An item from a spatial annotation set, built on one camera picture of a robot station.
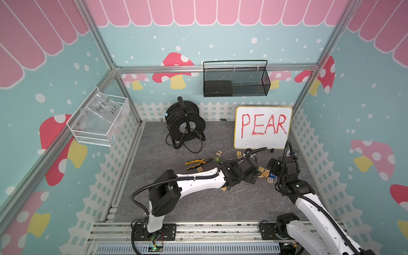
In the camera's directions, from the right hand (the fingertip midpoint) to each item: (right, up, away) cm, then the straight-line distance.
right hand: (278, 162), depth 82 cm
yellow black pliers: (-40, -2, +16) cm, 43 cm away
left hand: (-17, -5, 0) cm, 17 cm away
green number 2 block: (-31, -1, +17) cm, 35 cm away
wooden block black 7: (-30, +3, +21) cm, 36 cm away
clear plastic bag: (-85, +21, -9) cm, 88 cm away
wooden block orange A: (-3, -9, +10) cm, 14 cm away
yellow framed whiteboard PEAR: (-3, +19, +16) cm, 25 cm away
